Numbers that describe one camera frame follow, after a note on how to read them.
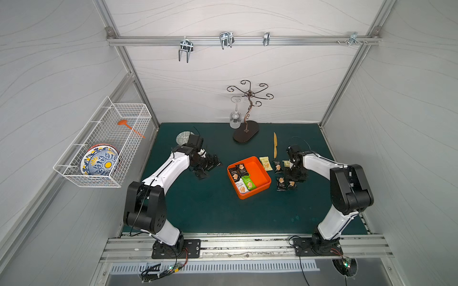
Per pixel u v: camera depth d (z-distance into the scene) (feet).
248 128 3.76
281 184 3.01
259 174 3.17
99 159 2.03
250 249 2.46
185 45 2.57
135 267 2.30
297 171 2.53
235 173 3.07
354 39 2.51
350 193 1.60
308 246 2.40
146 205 1.43
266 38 2.39
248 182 3.04
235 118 3.13
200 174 2.60
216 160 2.53
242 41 2.56
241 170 3.13
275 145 3.61
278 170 3.18
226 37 2.51
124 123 2.56
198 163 2.39
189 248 2.41
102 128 2.29
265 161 3.32
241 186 2.90
